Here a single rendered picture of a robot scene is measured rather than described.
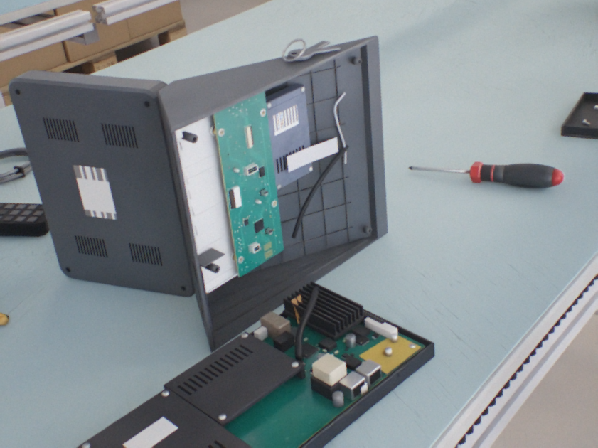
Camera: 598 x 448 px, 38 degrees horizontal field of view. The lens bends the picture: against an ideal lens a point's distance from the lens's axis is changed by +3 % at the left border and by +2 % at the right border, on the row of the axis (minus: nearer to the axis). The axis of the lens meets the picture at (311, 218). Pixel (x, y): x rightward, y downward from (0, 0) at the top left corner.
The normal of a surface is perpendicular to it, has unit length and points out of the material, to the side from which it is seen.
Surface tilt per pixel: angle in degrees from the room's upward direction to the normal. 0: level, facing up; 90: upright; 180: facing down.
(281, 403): 0
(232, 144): 90
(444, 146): 0
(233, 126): 90
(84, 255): 90
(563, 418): 0
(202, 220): 90
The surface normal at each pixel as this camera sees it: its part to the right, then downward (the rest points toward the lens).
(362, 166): 0.40, 0.41
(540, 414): -0.09, -0.87
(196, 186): 0.73, 0.27
